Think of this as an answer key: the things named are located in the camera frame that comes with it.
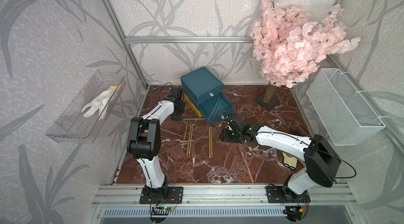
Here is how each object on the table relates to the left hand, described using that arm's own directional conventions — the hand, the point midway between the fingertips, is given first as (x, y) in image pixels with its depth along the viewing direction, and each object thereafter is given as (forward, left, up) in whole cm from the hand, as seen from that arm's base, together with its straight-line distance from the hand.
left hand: (184, 108), depth 98 cm
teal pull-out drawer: (-3, -26, +4) cm, 26 cm away
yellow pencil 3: (-19, -17, -7) cm, 27 cm away
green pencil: (-1, -18, +1) cm, 18 cm away
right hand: (-19, -22, +1) cm, 29 cm away
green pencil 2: (0, -21, +1) cm, 21 cm away
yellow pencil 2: (-17, -5, -8) cm, 19 cm away
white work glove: (-18, +29, +28) cm, 44 cm away
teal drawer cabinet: (+2, -14, +15) cm, 20 cm away
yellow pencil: (-18, -4, -7) cm, 19 cm away
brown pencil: (-14, -1, -7) cm, 15 cm away
